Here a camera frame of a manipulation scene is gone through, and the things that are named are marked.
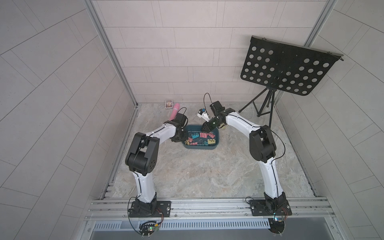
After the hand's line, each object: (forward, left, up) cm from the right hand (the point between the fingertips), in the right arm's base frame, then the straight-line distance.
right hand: (202, 128), depth 95 cm
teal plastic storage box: (-3, -8, -1) cm, 9 cm away
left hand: (-2, +11, -6) cm, 13 cm away
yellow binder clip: (-8, -11, +13) cm, 19 cm away
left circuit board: (-49, +29, -7) cm, 57 cm away
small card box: (+25, +24, -1) cm, 35 cm away
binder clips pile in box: (-7, +1, -2) cm, 7 cm away
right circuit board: (-52, -31, -9) cm, 61 cm away
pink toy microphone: (+21, +19, -4) cm, 29 cm away
